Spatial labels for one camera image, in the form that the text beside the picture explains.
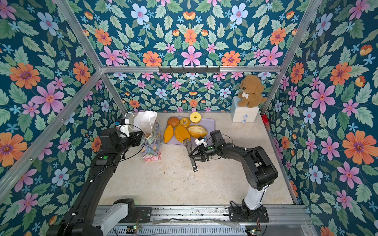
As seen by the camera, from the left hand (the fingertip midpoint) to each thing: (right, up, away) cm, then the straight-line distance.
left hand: (143, 131), depth 76 cm
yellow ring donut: (+27, +7, +35) cm, 44 cm away
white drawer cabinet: (+61, +11, +31) cm, 70 cm away
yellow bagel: (+18, +5, +35) cm, 40 cm away
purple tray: (+37, +4, +36) cm, 52 cm away
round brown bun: (+10, +6, +33) cm, 35 cm away
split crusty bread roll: (+28, -1, +26) cm, 38 cm away
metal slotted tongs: (+23, -9, +15) cm, 29 cm away
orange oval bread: (+17, -3, +25) cm, 31 cm away
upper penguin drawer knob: (+64, +9, +32) cm, 72 cm away
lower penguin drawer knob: (+64, +6, +35) cm, 73 cm away
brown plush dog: (+63, +24, +15) cm, 69 cm away
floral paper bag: (-4, +4, +15) cm, 16 cm away
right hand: (+25, -15, +4) cm, 30 cm away
